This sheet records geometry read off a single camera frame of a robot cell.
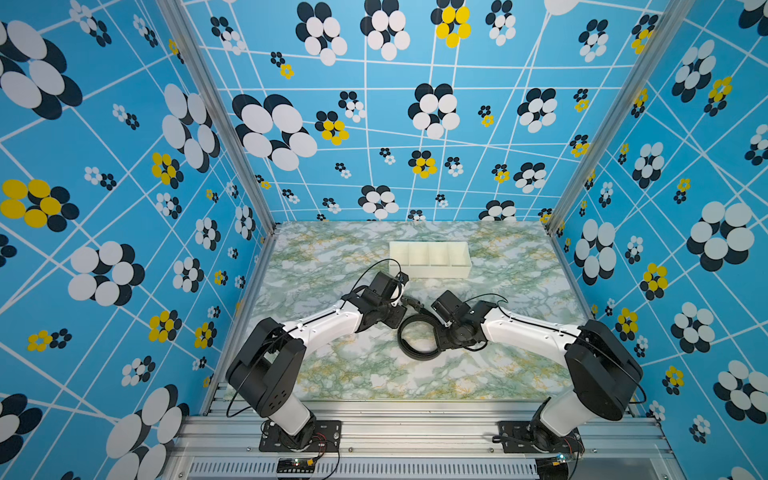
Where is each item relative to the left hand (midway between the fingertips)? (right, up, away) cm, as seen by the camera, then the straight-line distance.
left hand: (401, 306), depth 90 cm
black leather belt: (+8, -3, 0) cm, 8 cm away
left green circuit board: (-26, -36, -18) cm, 48 cm away
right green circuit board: (+37, -35, -19) cm, 54 cm away
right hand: (+14, -10, -2) cm, 17 cm away
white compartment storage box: (+12, +14, +22) cm, 28 cm away
